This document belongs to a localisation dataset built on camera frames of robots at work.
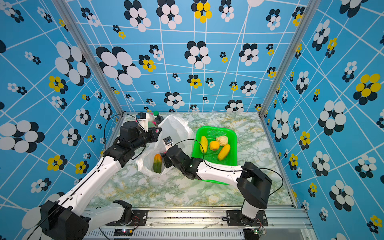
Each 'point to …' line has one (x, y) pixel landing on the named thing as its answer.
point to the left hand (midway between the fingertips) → (162, 128)
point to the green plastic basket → (211, 133)
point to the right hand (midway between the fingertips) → (166, 151)
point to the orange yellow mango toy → (214, 145)
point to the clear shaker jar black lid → (159, 119)
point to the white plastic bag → (182, 137)
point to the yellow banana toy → (224, 152)
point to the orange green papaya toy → (157, 163)
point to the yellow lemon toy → (204, 143)
